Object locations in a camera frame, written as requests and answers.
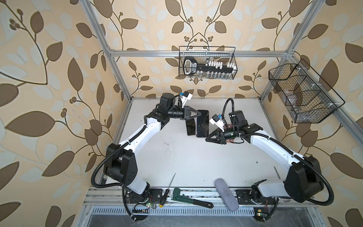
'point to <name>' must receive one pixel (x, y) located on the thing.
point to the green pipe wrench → (177, 196)
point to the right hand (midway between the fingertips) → (207, 140)
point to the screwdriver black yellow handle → (166, 193)
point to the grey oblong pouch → (233, 205)
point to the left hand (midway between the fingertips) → (201, 114)
